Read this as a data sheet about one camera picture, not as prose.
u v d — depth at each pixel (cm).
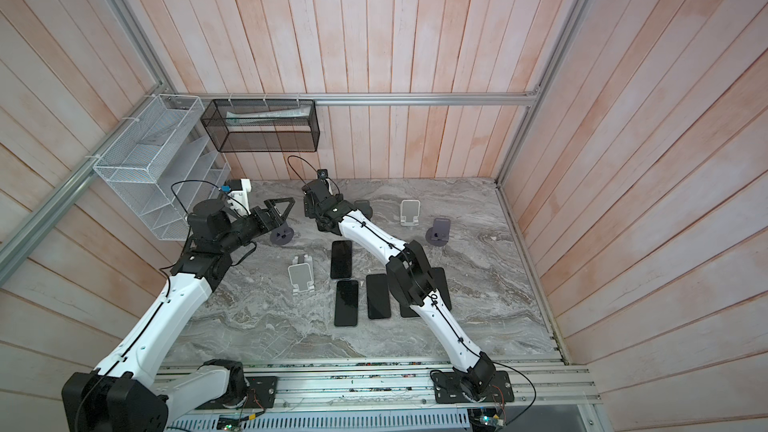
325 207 75
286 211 70
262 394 73
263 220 65
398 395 73
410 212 105
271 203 66
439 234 98
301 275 90
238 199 64
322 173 84
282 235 101
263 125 104
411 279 61
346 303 88
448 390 73
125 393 39
